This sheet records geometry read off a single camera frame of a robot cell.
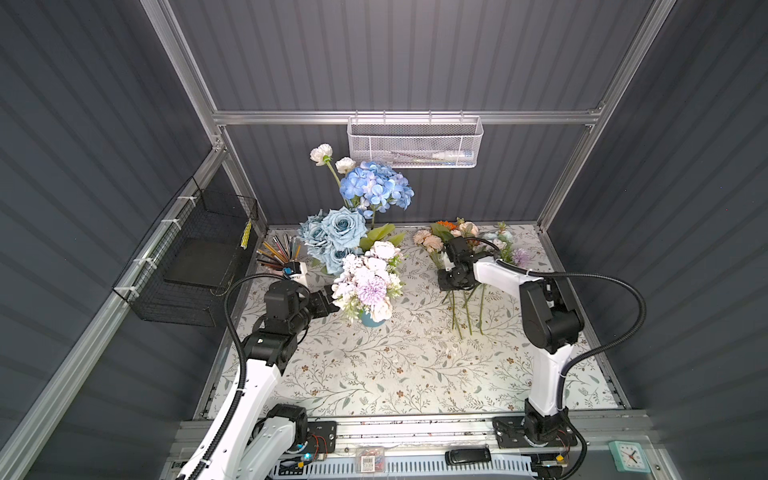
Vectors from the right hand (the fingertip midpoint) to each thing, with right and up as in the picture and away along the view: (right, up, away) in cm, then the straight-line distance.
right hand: (447, 283), depth 101 cm
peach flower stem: (-4, +14, +6) cm, 15 cm away
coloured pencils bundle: (-57, +11, -2) cm, 58 cm away
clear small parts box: (-24, -38, -32) cm, 55 cm away
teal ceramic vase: (-26, -11, -7) cm, 29 cm away
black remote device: (-1, -37, -32) cm, 49 cm away
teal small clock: (+37, -38, -31) cm, 61 cm away
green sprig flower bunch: (+7, -5, -2) cm, 9 cm away
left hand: (-37, +1, -23) cm, 43 cm away
